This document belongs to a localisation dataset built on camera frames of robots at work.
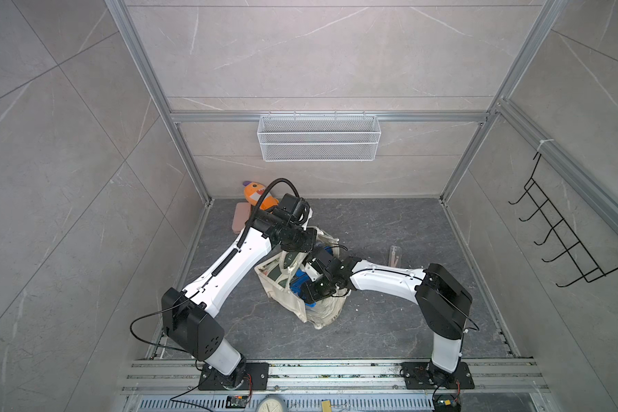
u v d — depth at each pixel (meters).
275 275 0.79
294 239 0.63
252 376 0.73
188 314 0.40
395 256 1.00
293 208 0.60
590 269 0.58
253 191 1.10
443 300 0.50
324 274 0.70
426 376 0.73
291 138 1.01
